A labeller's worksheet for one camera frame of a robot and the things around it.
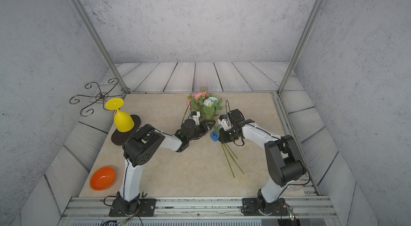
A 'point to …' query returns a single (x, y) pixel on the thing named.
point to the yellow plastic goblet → (123, 122)
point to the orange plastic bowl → (102, 178)
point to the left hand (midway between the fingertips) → (217, 124)
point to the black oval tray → (119, 137)
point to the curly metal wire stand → (102, 95)
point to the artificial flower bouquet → (206, 106)
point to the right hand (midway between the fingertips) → (221, 138)
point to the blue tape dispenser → (214, 135)
